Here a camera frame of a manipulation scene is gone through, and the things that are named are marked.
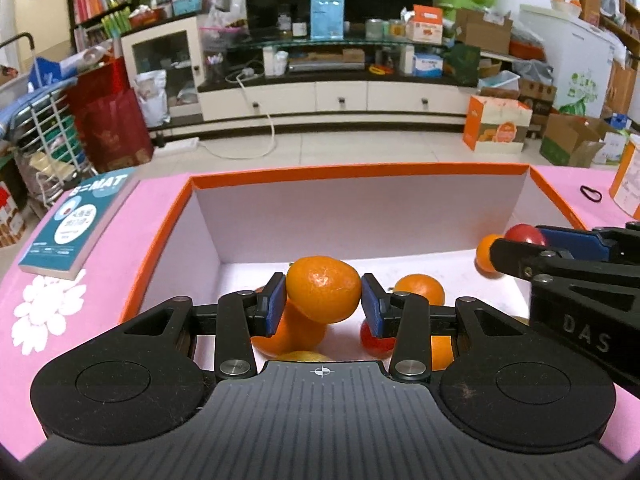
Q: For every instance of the clear plastic storage bin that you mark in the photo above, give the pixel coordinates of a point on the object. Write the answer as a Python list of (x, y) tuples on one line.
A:
[(500, 81)]

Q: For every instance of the white fruit bowl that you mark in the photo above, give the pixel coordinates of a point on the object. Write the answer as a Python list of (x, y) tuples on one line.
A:
[(566, 7)]

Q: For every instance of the white plastic pouch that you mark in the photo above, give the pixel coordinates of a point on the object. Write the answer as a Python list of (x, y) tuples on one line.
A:
[(152, 97)]

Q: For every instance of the dark bookshelf with books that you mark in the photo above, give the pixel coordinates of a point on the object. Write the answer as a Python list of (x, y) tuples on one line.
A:
[(100, 5)]

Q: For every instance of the red gift bag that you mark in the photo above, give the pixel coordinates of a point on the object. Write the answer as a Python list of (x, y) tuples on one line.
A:
[(97, 80), (115, 135)]

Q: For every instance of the silver media player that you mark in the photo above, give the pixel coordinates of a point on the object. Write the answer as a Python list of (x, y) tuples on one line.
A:
[(325, 62)]

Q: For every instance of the small mandarin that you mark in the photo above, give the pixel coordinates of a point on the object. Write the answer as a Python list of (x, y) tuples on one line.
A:
[(482, 255), (322, 287), (441, 352), (420, 287)]

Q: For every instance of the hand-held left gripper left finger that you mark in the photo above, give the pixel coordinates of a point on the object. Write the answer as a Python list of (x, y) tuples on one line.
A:
[(274, 305)]

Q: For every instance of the white television stand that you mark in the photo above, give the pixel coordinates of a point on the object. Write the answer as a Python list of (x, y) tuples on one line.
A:
[(340, 95)]

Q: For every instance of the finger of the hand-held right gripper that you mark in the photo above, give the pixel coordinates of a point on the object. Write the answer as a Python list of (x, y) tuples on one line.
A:
[(515, 257), (570, 242)]

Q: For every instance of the brown cardboard box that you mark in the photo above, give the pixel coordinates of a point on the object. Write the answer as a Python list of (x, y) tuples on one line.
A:
[(482, 32)]

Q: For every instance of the yellow speckled pear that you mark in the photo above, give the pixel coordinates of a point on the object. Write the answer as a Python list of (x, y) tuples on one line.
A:
[(302, 357)]

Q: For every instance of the red and white carton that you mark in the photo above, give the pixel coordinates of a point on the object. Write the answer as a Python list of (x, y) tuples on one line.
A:
[(12, 215)]

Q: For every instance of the white small fridge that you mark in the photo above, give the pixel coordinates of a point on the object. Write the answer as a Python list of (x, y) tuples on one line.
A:
[(570, 50)]

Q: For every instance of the white glass-door cabinet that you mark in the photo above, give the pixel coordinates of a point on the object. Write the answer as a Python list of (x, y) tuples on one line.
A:
[(160, 62)]

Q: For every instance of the beige standing air conditioner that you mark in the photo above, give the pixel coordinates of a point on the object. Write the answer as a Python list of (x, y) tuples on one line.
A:
[(42, 20)]

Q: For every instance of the red tomato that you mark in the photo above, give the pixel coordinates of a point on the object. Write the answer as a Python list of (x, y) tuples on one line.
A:
[(522, 234), (372, 345)]

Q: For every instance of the green printed cardboard box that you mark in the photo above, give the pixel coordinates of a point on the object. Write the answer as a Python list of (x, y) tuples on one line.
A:
[(565, 140)]

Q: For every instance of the dark green paper bag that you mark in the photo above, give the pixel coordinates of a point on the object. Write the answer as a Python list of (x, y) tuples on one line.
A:
[(462, 64)]

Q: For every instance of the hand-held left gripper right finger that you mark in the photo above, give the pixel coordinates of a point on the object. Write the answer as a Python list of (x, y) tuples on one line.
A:
[(372, 305)]

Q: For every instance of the orange and white carton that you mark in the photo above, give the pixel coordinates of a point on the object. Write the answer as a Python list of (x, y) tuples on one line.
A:
[(425, 25)]

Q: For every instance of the blue card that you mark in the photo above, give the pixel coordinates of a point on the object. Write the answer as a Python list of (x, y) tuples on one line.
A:
[(327, 16)]

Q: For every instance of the blue and white tissue box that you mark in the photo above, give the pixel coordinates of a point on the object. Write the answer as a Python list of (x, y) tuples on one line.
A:
[(427, 65)]

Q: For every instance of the white power strip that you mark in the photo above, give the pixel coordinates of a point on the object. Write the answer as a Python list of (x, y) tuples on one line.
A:
[(177, 146)]

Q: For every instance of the teal paperback book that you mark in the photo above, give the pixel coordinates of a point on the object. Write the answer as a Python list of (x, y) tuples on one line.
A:
[(75, 220)]

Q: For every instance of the orange cardboard box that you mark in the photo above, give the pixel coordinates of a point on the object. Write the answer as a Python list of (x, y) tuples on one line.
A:
[(350, 220)]

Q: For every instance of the blue shopping bag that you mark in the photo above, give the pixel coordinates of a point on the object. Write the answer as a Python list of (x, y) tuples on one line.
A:
[(50, 75)]

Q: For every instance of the wooden wall shelf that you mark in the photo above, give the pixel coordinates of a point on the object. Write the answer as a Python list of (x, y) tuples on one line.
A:
[(615, 0)]

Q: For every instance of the large orange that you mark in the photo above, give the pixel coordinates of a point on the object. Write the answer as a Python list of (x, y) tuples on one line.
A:
[(295, 335)]

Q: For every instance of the orange fruit gift box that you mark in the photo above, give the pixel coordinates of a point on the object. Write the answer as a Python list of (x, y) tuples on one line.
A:
[(495, 127)]

